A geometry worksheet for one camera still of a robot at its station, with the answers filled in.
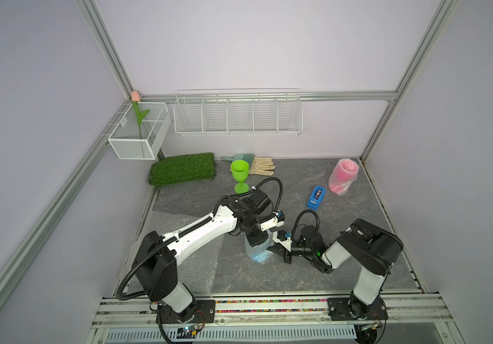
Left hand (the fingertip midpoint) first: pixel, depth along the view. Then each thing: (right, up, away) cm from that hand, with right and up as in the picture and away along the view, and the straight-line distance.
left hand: (261, 239), depth 78 cm
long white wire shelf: (-10, +53, +20) cm, 58 cm away
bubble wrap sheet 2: (0, -1, -6) cm, 6 cm away
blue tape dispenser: (+27, +13, +24) cm, 38 cm away
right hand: (+3, -4, +8) cm, 10 cm away
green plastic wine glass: (-9, +26, +19) cm, 33 cm away
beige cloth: (+2, +29, +39) cm, 49 cm away
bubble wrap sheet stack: (-26, -13, +7) cm, 30 cm away
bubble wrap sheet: (+41, +14, +28) cm, 51 cm away
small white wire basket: (-53, +38, +5) cm, 66 cm away
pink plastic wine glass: (+38, +25, +16) cm, 48 cm away
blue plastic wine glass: (0, -9, +7) cm, 11 cm away
